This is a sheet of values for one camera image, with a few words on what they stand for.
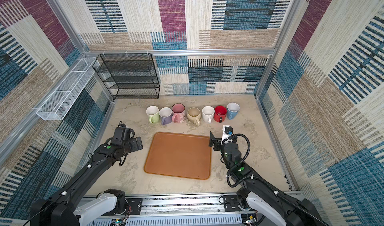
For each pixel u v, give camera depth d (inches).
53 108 27.6
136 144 29.8
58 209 15.1
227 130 26.2
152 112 39.9
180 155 35.6
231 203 28.8
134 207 28.9
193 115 40.8
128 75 42.9
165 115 41.4
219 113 41.4
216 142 28.1
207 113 39.3
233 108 41.2
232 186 23.2
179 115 38.2
